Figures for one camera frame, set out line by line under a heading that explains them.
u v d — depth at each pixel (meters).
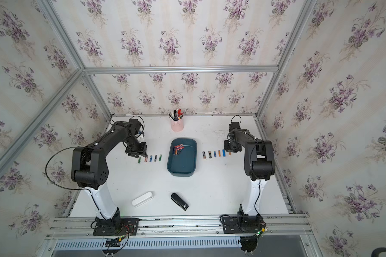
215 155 0.98
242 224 0.67
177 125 1.08
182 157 0.96
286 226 0.75
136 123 0.80
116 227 0.66
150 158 0.97
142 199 0.78
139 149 0.82
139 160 0.96
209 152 0.98
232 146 0.87
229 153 0.98
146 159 0.96
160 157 0.98
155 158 0.97
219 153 0.99
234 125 0.85
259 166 0.54
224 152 0.98
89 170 0.50
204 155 0.98
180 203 0.78
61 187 0.45
